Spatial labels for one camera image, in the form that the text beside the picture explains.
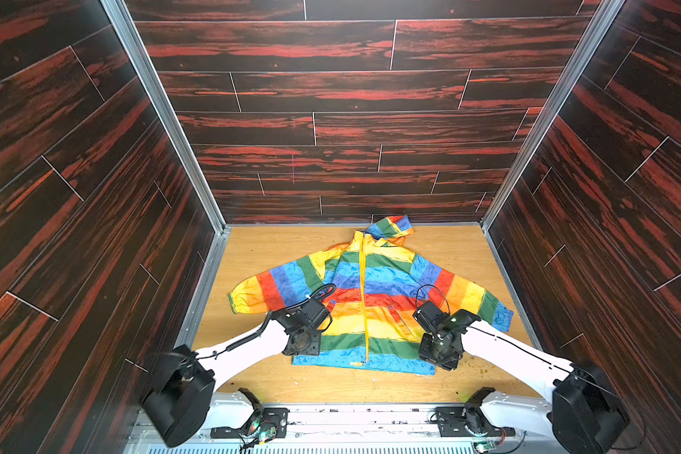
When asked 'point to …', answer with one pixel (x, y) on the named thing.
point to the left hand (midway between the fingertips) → (312, 346)
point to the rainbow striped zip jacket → (392, 306)
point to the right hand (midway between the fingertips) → (430, 355)
